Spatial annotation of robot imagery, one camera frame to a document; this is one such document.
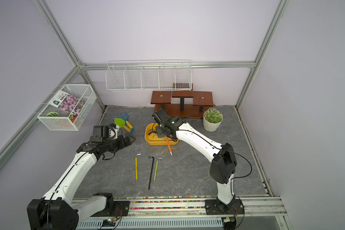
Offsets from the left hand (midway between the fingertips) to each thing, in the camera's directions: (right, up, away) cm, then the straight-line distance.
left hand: (130, 142), depth 80 cm
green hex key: (+14, -17, +7) cm, 23 cm away
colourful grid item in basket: (+30, +36, +19) cm, 50 cm away
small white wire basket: (-30, +12, -8) cm, 33 cm away
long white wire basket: (+7, +44, +19) cm, 48 cm away
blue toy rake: (-15, +14, +35) cm, 40 cm away
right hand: (+18, +7, +3) cm, 20 cm away
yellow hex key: (+2, -17, +7) cm, 18 cm away
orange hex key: (+22, -7, +15) cm, 27 cm away
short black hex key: (+11, -20, +5) cm, 24 cm away
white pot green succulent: (+51, +13, +16) cm, 55 cm away
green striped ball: (-35, +15, -9) cm, 40 cm away
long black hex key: (+7, +4, +24) cm, 25 cm away
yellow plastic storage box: (+8, 0, +22) cm, 24 cm away
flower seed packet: (-31, +22, -6) cm, 38 cm away
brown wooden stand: (+34, +25, +31) cm, 52 cm away
